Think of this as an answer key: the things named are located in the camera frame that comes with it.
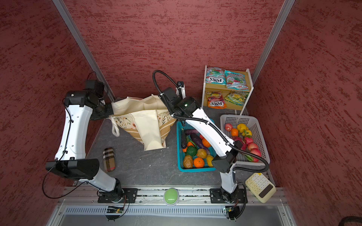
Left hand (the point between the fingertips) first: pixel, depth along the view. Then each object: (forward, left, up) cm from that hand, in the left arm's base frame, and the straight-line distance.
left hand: (107, 118), depth 72 cm
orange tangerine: (-14, -50, -24) cm, 57 cm away
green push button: (-31, -34, -27) cm, 54 cm away
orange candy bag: (+25, -62, -10) cm, 67 cm away
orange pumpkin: (-2, -55, -22) cm, 59 cm away
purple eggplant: (+1, -50, -25) cm, 56 cm away
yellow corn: (-11, -56, -24) cm, 62 cm away
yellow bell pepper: (+11, -81, -23) cm, 85 cm away
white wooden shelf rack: (+18, -65, +5) cm, 67 cm away
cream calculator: (-27, -84, -27) cm, 92 cm away
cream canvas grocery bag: (-1, -22, +2) cm, 22 cm away
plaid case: (-12, +6, -26) cm, 30 cm away
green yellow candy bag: (+28, -78, -10) cm, 83 cm away
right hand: (+7, -40, +4) cm, 41 cm away
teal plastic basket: (+12, -42, -23) cm, 49 cm away
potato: (-14, -43, -24) cm, 51 cm away
